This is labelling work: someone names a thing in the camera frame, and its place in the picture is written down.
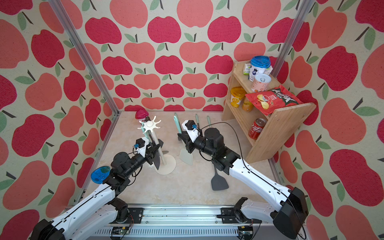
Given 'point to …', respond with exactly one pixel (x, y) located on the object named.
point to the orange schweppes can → (247, 106)
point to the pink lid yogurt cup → (141, 114)
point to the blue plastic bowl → (99, 173)
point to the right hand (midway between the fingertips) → (181, 135)
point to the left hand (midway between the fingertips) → (158, 146)
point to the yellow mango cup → (237, 93)
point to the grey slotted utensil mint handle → (218, 182)
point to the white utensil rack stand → (167, 162)
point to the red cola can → (256, 128)
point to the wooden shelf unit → (262, 134)
